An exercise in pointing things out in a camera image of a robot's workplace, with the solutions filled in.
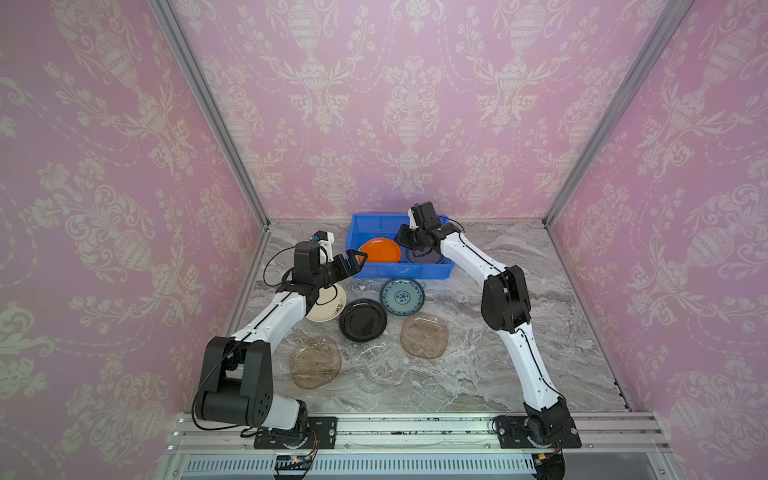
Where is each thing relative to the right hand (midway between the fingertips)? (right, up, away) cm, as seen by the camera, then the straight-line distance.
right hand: (395, 237), depth 102 cm
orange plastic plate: (-5, -4, +7) cm, 10 cm away
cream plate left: (-18, -18, -24) cm, 35 cm away
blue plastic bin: (-13, +5, +16) cm, 21 cm away
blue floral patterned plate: (+2, -20, -2) cm, 20 cm away
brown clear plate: (+9, -31, -10) cm, 34 cm away
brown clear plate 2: (-23, -37, -16) cm, 46 cm away
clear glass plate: (-6, -38, -16) cm, 42 cm away
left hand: (-11, -8, -15) cm, 20 cm away
